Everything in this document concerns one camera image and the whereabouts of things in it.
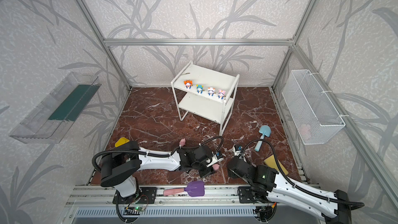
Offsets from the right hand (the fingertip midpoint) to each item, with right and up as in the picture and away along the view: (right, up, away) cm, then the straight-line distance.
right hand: (230, 160), depth 80 cm
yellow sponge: (+23, -2, +4) cm, 23 cm away
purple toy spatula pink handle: (-19, -13, -3) cm, 23 cm away
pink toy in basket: (+34, +17, -8) cm, 39 cm away
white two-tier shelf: (-13, +36, -8) cm, 39 cm away
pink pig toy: (-8, -3, 0) cm, 8 cm away
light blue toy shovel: (+24, +13, +16) cm, 32 cm away
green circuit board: (-44, -18, -10) cm, 48 cm away
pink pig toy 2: (-27, +7, +9) cm, 29 cm away
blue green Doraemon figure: (-16, +37, -9) cm, 41 cm away
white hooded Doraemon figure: (-10, +36, -11) cm, 39 cm away
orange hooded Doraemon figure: (-21, +39, -8) cm, 45 cm away
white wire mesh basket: (+31, +26, -18) cm, 44 cm away
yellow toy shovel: (-64, +7, +11) cm, 65 cm away
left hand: (-8, -3, +1) cm, 9 cm away
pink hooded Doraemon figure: (-6, +34, -12) cm, 37 cm away
